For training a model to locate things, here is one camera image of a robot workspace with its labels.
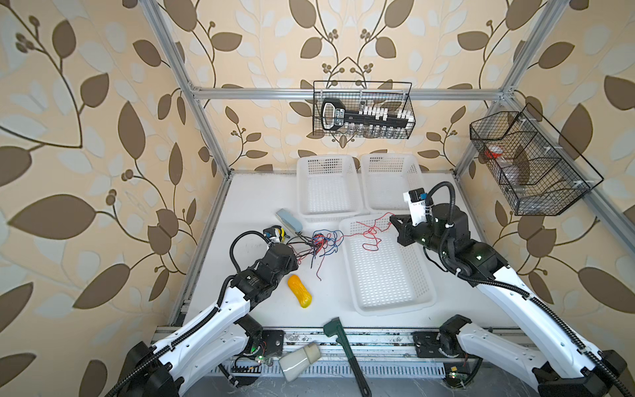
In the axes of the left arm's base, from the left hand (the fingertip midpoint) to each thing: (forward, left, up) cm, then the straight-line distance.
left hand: (292, 250), depth 82 cm
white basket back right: (+46, -39, -12) cm, 62 cm away
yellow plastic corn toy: (-10, -3, -9) cm, 14 cm away
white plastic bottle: (-31, -4, -6) cm, 32 cm away
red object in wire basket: (+27, -67, +20) cm, 75 cm away
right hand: (+3, -31, +16) cm, 35 cm away
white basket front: (-3, -33, -12) cm, 36 cm away
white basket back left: (+39, -11, -12) cm, 42 cm away
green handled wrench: (-20, -15, -11) cm, 27 cm away
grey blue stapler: (+18, +4, -9) cm, 21 cm away
